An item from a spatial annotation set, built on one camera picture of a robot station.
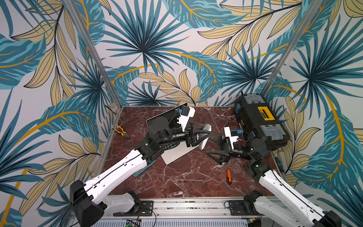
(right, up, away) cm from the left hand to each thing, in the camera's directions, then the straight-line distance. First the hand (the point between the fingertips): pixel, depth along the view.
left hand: (207, 133), depth 55 cm
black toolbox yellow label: (+38, +6, +36) cm, 53 cm away
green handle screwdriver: (+54, -24, +37) cm, 70 cm away
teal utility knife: (-36, -26, +30) cm, 53 cm away
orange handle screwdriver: (+18, -28, +28) cm, 44 cm away
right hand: (-2, -9, +3) cm, 10 cm away
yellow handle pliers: (-52, -4, +45) cm, 69 cm away
